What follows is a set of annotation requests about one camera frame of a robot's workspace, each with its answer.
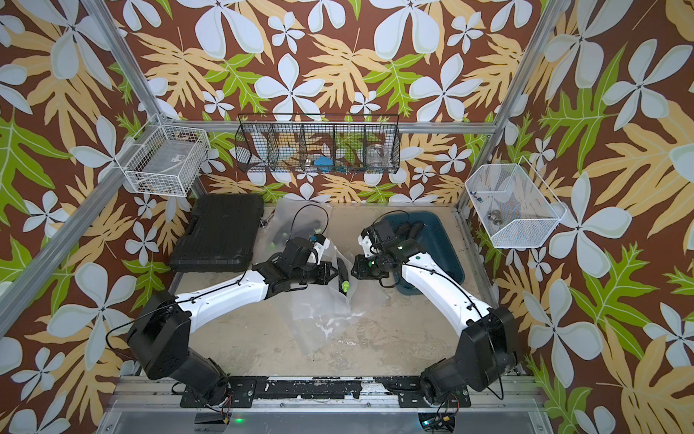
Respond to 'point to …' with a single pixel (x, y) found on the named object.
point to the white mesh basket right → (516, 208)
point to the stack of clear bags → (286, 303)
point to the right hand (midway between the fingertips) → (353, 270)
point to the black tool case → (220, 234)
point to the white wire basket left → (164, 159)
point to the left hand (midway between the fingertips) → (341, 268)
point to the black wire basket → (314, 143)
